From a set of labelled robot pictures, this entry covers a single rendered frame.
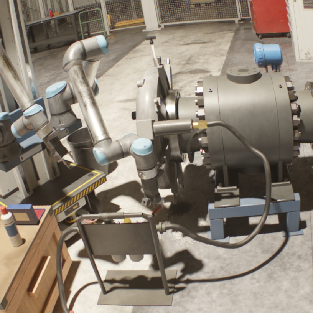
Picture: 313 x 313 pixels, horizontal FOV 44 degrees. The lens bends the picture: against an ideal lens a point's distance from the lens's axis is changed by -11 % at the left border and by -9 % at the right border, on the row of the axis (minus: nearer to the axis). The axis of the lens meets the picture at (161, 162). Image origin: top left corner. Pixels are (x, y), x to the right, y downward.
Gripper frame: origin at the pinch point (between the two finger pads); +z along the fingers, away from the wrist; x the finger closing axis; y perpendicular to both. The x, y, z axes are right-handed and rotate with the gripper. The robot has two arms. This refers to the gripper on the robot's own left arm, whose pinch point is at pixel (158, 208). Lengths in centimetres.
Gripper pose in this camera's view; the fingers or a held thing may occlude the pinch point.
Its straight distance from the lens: 210.5
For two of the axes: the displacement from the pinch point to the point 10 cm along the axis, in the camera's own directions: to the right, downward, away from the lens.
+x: 8.0, 1.6, -5.8
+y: -5.8, 4.6, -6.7
